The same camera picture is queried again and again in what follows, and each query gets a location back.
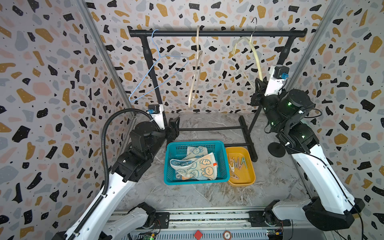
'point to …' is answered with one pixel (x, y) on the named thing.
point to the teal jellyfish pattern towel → (198, 165)
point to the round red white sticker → (227, 235)
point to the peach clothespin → (234, 176)
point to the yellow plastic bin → (242, 171)
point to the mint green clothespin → (243, 161)
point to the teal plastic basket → (178, 150)
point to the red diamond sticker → (198, 235)
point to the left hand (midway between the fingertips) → (176, 117)
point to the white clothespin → (232, 168)
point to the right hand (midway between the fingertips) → (262, 79)
